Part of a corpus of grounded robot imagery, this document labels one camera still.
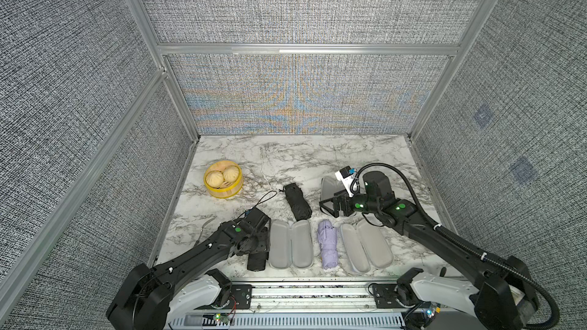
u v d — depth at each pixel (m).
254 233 0.64
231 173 0.98
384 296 0.73
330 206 0.68
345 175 0.69
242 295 0.73
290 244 0.84
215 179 0.97
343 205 0.68
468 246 0.45
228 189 0.95
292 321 0.70
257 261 0.78
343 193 0.70
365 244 0.84
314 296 0.75
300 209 0.88
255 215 0.67
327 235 0.82
